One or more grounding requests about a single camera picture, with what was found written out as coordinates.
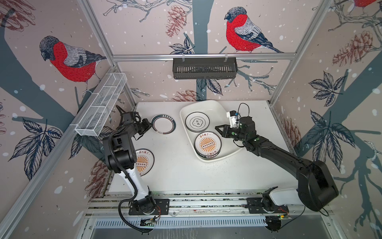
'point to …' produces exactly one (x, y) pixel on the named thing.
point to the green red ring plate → (163, 124)
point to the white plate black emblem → (197, 122)
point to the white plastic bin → (217, 116)
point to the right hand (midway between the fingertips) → (215, 129)
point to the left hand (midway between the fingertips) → (151, 123)
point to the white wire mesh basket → (101, 104)
